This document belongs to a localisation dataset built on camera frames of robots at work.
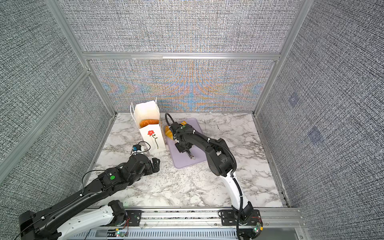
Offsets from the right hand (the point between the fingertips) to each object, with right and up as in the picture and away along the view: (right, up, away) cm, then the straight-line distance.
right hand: (185, 148), depth 98 cm
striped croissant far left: (-12, +10, +5) cm, 16 cm away
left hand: (-15, -5, -21) cm, 26 cm away
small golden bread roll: (-2, +17, +12) cm, 20 cm away
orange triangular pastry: (-25, +16, -5) cm, 30 cm away
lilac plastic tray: (-1, -6, -9) cm, 11 cm away
